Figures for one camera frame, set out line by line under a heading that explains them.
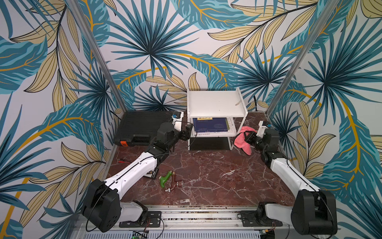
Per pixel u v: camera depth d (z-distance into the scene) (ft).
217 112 2.45
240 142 2.72
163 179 2.80
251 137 2.46
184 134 2.25
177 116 2.10
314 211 1.34
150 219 2.39
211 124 2.84
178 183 2.68
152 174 2.82
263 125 2.49
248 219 2.40
